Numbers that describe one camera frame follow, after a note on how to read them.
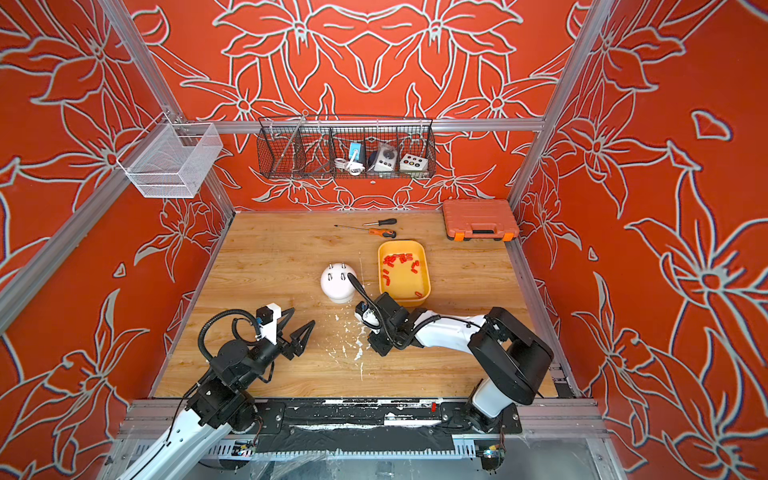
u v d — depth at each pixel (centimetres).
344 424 73
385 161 90
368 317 78
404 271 101
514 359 44
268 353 67
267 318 65
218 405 58
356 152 83
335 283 88
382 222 117
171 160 92
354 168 86
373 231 111
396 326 67
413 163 94
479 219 111
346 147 100
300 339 69
